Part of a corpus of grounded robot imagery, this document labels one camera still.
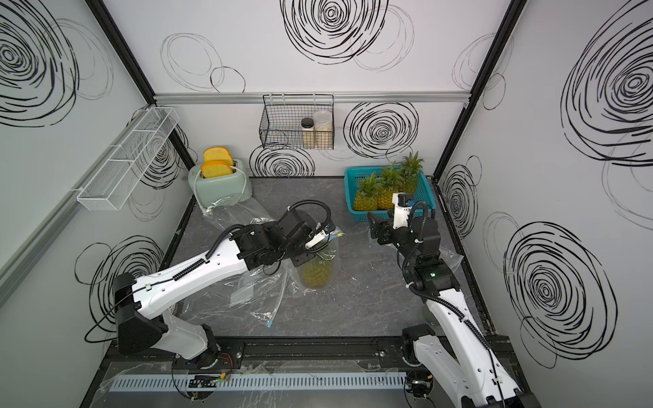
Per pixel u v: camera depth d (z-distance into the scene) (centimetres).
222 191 101
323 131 85
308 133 85
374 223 66
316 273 79
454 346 45
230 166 101
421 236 51
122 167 76
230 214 99
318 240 63
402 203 60
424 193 105
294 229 52
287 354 75
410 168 99
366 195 94
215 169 97
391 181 94
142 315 40
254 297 84
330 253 74
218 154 99
